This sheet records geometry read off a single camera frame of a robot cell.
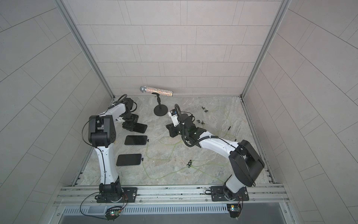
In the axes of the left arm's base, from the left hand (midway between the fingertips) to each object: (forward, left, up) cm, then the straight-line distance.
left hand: (139, 121), depth 103 cm
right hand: (-15, -23, +16) cm, 32 cm away
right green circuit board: (-53, -59, +2) cm, 79 cm away
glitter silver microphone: (+9, -7, +24) cm, 27 cm away
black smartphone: (-3, 0, -5) cm, 6 cm away
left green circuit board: (-55, 0, +4) cm, 55 cm away
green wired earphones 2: (+1, -68, +4) cm, 68 cm away
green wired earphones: (-32, -37, +3) cm, 49 cm away
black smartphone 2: (-15, -1, 0) cm, 15 cm away
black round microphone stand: (+8, -15, +4) cm, 17 cm away
